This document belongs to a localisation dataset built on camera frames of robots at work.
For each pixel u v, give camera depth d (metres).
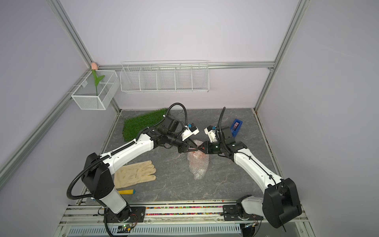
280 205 0.40
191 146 0.71
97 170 0.47
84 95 0.79
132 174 0.87
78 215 0.75
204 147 0.74
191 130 0.68
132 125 1.07
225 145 0.60
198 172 0.85
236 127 1.02
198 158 0.75
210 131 0.75
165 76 0.97
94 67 0.89
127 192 0.79
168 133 0.64
